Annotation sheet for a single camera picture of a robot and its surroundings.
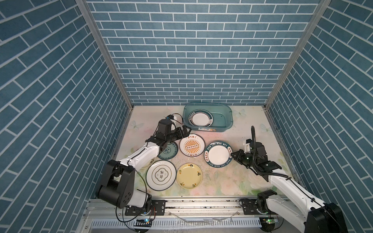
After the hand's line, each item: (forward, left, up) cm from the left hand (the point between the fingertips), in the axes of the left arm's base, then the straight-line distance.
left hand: (190, 131), depth 86 cm
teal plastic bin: (+28, -26, -13) cm, 40 cm away
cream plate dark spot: (-17, +27, -17) cm, 36 cm away
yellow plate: (-20, 0, -17) cm, 26 cm away
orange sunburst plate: (-1, -2, -15) cm, 15 cm away
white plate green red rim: (+23, -8, -14) cm, 28 cm away
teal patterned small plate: (-5, +13, -16) cm, 21 cm away
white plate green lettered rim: (-9, -17, -12) cm, 23 cm away
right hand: (-11, -25, -7) cm, 28 cm away
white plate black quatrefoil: (-20, +17, -16) cm, 31 cm away
